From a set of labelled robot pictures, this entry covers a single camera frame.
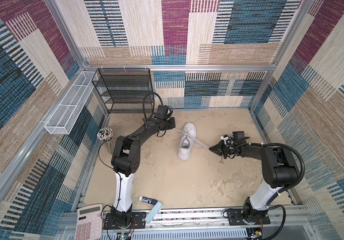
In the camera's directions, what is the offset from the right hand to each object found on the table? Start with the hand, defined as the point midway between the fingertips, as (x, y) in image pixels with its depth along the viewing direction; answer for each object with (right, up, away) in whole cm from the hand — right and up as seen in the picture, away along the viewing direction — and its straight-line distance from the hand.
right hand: (210, 149), depth 93 cm
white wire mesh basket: (-90, +18, -2) cm, 92 cm away
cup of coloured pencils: (-59, +10, -10) cm, 61 cm away
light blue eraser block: (-32, -27, -20) cm, 46 cm away
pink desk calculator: (-62, -32, -22) cm, 73 cm away
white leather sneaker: (-14, +6, +1) cm, 15 cm away
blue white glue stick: (-36, -23, -15) cm, 45 cm away
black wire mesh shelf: (-57, +40, +18) cm, 72 cm away
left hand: (-22, +18, +5) cm, 28 cm away
